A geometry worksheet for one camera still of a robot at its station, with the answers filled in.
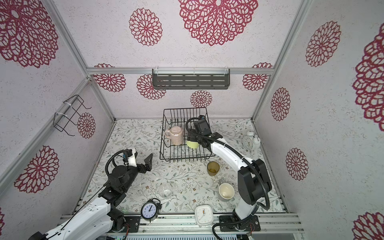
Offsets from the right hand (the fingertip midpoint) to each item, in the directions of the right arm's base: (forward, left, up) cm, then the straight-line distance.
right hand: (193, 131), depth 88 cm
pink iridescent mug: (+3, +11, -6) cm, 13 cm away
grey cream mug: (-28, -19, -17) cm, 38 cm away
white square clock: (-40, -6, -17) cm, 45 cm away
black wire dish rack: (0, +13, -16) cm, 21 cm away
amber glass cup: (-14, -12, -19) cm, 26 cm away
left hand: (-16, +26, -2) cm, 30 cm away
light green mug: (-9, 0, -2) cm, 9 cm away
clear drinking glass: (-28, +15, -20) cm, 38 cm away
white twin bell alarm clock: (+1, -37, -11) cm, 38 cm away
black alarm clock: (-39, +21, -17) cm, 47 cm away
